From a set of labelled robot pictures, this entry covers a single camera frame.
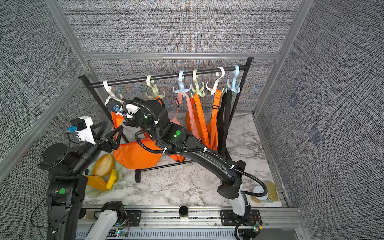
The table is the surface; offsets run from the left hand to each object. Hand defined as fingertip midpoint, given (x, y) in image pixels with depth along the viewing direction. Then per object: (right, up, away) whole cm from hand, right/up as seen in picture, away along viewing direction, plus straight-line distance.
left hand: (116, 122), depth 56 cm
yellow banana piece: (-15, -30, +26) cm, 42 cm away
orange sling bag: (+39, -3, +20) cm, 44 cm away
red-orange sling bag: (+20, -20, +33) cm, 44 cm away
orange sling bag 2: (+32, +2, +15) cm, 35 cm away
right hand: (+5, +10, -5) cm, 12 cm away
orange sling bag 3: (-2, -16, +20) cm, 26 cm away
